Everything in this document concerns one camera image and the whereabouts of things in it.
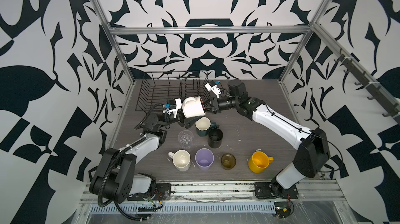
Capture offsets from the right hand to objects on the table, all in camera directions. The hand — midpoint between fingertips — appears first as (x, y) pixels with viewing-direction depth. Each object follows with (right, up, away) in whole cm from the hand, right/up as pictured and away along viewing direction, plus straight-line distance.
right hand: (198, 108), depth 69 cm
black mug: (+9, -18, +20) cm, 28 cm away
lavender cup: (+3, -27, +12) cm, 30 cm away
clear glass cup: (-8, -19, +22) cm, 30 cm away
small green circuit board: (+38, -46, +2) cm, 60 cm away
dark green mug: (+3, -11, +20) cm, 23 cm away
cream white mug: (-9, -28, +14) cm, 32 cm away
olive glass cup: (+16, -29, +13) cm, 35 cm away
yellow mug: (+32, -29, +13) cm, 45 cm away
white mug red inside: (-2, +1, -6) cm, 7 cm away
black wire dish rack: (-30, +11, +46) cm, 56 cm away
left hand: (0, +2, -2) cm, 2 cm away
